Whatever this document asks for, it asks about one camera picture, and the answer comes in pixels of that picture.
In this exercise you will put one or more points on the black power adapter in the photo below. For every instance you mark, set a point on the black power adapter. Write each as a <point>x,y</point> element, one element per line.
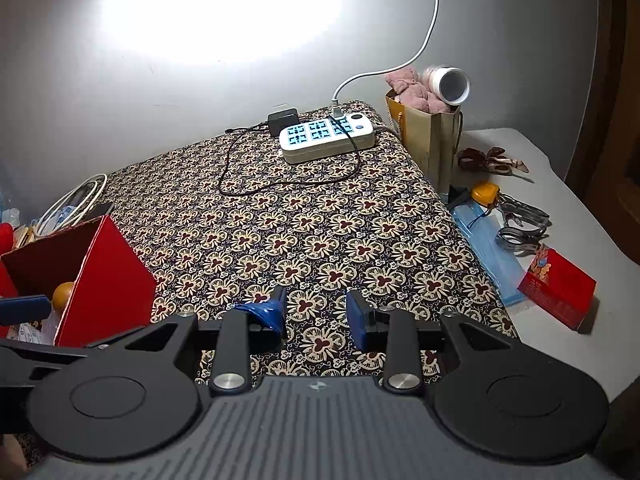
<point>281,121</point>

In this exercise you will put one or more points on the pink plush toy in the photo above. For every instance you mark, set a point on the pink plush toy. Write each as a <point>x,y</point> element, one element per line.
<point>415,87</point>

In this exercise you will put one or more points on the brown wooden door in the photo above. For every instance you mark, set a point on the brown wooden door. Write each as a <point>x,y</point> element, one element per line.
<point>620,110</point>

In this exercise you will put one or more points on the red envelope packet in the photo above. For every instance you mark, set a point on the red envelope packet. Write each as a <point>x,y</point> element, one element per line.
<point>560,290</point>

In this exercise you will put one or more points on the brown ribbon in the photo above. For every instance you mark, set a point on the brown ribbon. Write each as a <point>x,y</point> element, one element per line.
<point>480,160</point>

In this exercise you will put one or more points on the orange plastic object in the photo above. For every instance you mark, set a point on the orange plastic object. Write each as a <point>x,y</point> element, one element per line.
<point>485,192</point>

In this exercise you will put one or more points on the brown gourd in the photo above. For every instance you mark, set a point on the brown gourd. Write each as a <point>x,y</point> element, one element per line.
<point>64,295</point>

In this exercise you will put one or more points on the dark phone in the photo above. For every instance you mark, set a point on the dark phone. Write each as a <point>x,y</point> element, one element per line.
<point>102,208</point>

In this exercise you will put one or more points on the blue white printed packet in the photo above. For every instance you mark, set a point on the blue white printed packet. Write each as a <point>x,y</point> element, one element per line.
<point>62,216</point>

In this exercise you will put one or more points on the floral patterned cloth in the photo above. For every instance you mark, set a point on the floral patterned cloth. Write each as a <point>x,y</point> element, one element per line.
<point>300,220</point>

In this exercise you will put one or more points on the grey metal clip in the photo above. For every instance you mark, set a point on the grey metal clip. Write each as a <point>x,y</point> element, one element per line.
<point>520,242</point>
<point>525,210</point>

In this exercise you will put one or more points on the white plastic cup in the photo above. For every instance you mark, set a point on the white plastic cup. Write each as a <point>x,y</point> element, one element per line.
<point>452,85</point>

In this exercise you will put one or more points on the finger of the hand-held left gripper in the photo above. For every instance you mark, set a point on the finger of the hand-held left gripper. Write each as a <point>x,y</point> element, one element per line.
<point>25,310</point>
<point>30,357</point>

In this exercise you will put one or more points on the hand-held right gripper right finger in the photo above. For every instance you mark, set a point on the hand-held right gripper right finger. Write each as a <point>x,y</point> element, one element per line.
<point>359,320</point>

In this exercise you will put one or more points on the gold paper gift bag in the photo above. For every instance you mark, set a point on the gold paper gift bag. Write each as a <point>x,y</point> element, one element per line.
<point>430,140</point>

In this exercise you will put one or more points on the blue plastic packet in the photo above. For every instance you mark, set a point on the blue plastic packet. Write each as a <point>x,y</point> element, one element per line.
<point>485,240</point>

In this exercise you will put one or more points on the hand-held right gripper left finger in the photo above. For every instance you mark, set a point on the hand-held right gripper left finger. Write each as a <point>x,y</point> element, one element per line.
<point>265,317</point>

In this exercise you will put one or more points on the white power strip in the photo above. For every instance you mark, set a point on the white power strip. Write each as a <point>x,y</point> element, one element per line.
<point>325,147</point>

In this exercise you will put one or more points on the red cardboard box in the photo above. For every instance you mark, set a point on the red cardboard box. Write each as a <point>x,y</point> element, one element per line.
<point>115,270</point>

